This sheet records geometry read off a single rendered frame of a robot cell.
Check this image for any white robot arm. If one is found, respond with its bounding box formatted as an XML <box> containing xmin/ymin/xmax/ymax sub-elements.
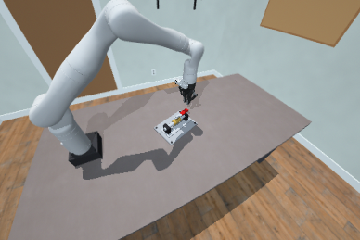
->
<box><xmin>29</xmin><ymin>0</ymin><xmax>204</xmax><ymax>155</ymax></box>

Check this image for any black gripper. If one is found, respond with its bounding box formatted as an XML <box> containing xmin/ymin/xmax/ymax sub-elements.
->
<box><xmin>179</xmin><ymin>83</ymin><xmax>198</xmax><ymax>105</ymax></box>

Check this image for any ball valve with red lever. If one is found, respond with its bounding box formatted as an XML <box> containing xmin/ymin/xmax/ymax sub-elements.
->
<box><xmin>161</xmin><ymin>108</ymin><xmax>191</xmax><ymax>137</ymax></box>

